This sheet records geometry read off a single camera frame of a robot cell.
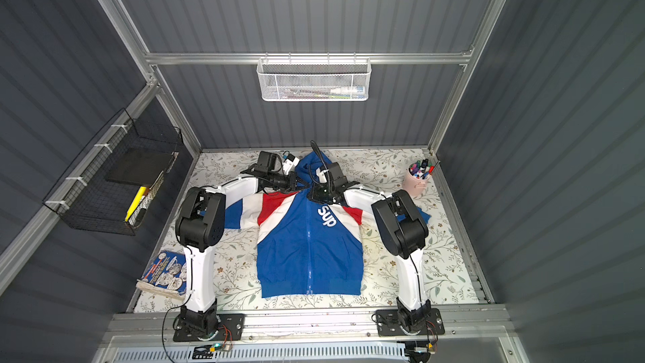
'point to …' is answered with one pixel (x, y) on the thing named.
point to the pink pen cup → (416, 177)
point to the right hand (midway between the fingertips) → (309, 193)
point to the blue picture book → (168, 270)
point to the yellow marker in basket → (135, 202)
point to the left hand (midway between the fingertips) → (314, 188)
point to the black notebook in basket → (139, 166)
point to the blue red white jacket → (306, 248)
